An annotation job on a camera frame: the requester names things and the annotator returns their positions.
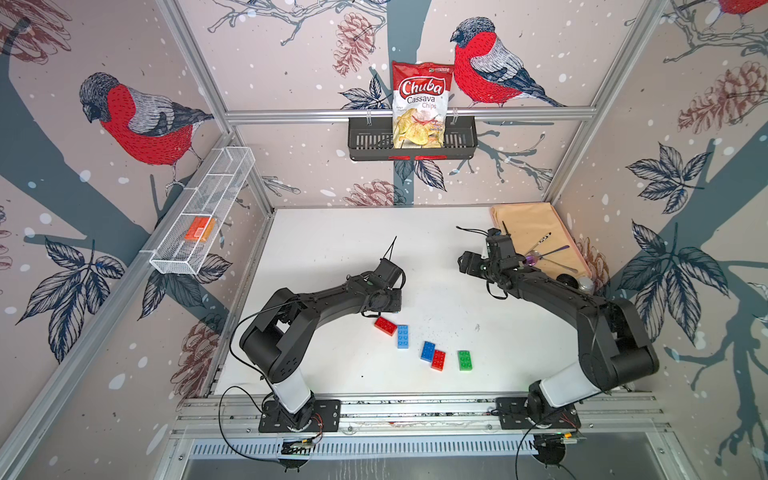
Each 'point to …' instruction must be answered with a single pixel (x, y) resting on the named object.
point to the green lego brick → (464, 360)
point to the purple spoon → (532, 259)
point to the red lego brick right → (438, 361)
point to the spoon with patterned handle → (539, 242)
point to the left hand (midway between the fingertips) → (401, 297)
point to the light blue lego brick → (402, 336)
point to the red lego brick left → (385, 326)
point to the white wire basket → (203, 213)
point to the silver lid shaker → (586, 285)
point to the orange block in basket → (201, 228)
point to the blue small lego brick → (427, 351)
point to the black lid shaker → (568, 280)
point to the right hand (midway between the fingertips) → (467, 259)
